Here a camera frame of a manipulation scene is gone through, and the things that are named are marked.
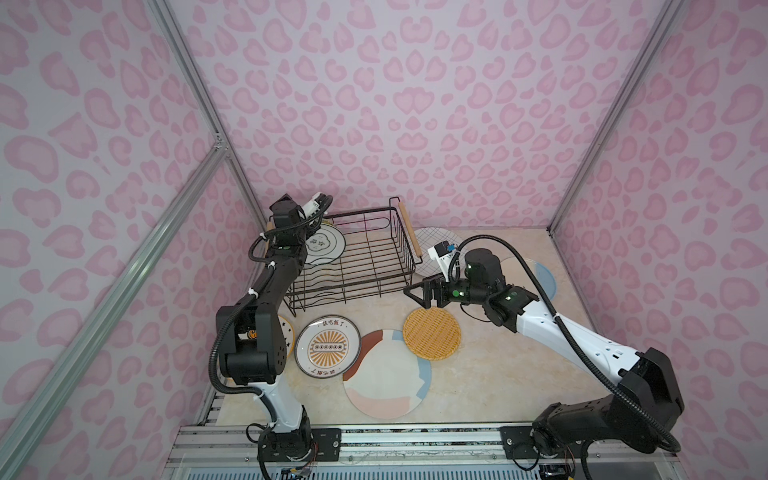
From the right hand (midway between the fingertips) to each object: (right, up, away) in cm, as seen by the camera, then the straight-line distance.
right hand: (416, 285), depth 74 cm
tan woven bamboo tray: (+6, -17, +18) cm, 25 cm away
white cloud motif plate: (-30, +11, +32) cm, 46 cm away
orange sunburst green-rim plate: (-26, -20, +16) cm, 36 cm away
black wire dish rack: (-10, +9, +37) cm, 39 cm away
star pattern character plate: (-38, -16, +17) cm, 45 cm away
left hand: (-35, +24, +13) cm, 45 cm away
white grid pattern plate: (+7, +14, +44) cm, 46 cm away
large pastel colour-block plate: (-7, -28, +11) cm, 31 cm away
